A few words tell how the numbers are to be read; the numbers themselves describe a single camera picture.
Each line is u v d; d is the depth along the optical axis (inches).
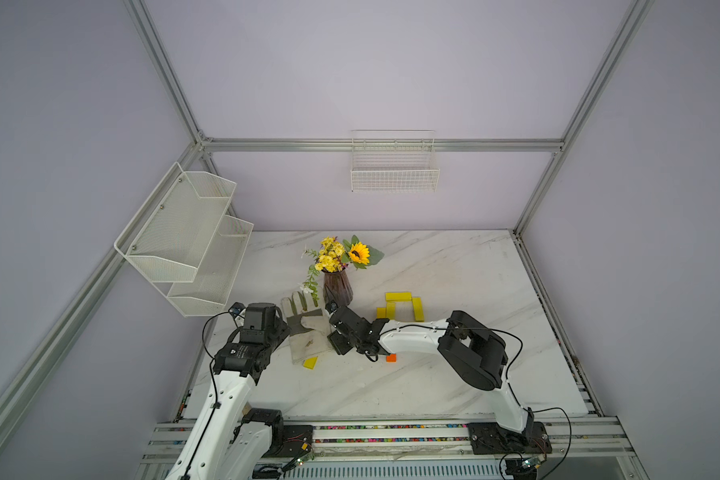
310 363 33.9
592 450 28.9
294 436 29.3
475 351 20.6
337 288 35.7
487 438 28.9
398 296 39.9
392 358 34.6
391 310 38.4
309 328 36.6
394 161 37.1
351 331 28.2
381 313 37.7
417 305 38.8
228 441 18.3
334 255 31.3
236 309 27.4
